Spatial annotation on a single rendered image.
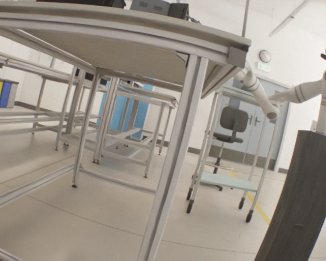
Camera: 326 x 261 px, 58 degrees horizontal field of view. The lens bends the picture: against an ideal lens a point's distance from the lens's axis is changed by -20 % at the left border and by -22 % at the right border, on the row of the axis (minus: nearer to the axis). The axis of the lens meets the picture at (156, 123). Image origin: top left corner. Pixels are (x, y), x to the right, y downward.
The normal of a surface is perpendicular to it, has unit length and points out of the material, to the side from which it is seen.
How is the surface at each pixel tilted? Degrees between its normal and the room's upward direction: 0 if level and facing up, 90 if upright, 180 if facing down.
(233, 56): 90
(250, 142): 90
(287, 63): 90
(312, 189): 90
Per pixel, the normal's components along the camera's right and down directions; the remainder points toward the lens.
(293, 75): -0.07, 0.03
